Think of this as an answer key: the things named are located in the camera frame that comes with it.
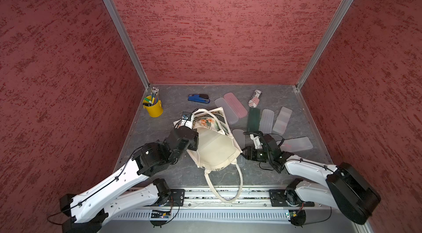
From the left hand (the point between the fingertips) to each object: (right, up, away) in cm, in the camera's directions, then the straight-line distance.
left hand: (193, 134), depth 69 cm
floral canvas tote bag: (+11, -13, +20) cm, 26 cm away
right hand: (+24, -15, +17) cm, 33 cm away
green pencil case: (+34, +2, +33) cm, 48 cm away
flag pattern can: (+37, +16, +41) cm, 57 cm away
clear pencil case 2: (+55, -10, +22) cm, 60 cm away
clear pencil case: (+52, +2, +32) cm, 61 cm away
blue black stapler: (-1, +16, +42) cm, 45 cm away
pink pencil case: (+24, +10, +38) cm, 46 cm away
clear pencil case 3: (+19, +3, +35) cm, 40 cm away
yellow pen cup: (-29, +13, +29) cm, 43 cm away
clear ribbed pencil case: (+42, +1, +32) cm, 53 cm away
